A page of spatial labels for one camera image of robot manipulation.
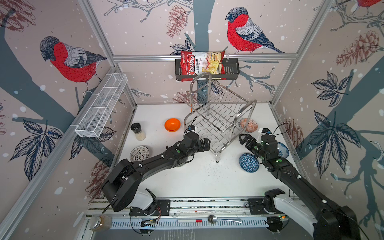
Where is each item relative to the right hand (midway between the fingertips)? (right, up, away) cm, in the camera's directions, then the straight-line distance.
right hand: (242, 140), depth 83 cm
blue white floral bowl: (+29, -8, +9) cm, 31 cm away
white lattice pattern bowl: (-62, -10, +9) cm, 63 cm away
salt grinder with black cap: (-64, +1, +15) cm, 66 cm away
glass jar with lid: (-67, -32, -21) cm, 77 cm away
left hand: (-21, -1, 0) cm, 21 cm away
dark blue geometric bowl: (+6, -14, +5) cm, 16 cm away
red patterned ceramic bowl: (+14, +7, +21) cm, 26 cm away
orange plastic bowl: (-43, +7, +20) cm, 48 cm away
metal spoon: (-18, -35, -14) cm, 42 cm away
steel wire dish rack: (-11, +12, +24) cm, 29 cm away
